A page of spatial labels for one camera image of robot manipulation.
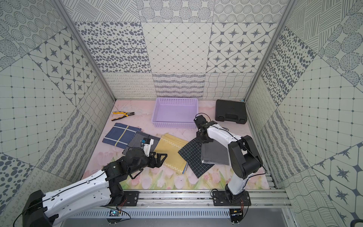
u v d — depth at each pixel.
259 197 0.76
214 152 0.87
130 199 0.73
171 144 0.93
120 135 0.98
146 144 0.69
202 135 0.67
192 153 0.89
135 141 0.95
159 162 0.69
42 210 0.41
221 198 0.73
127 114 1.10
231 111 1.10
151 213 0.70
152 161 0.67
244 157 0.47
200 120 0.76
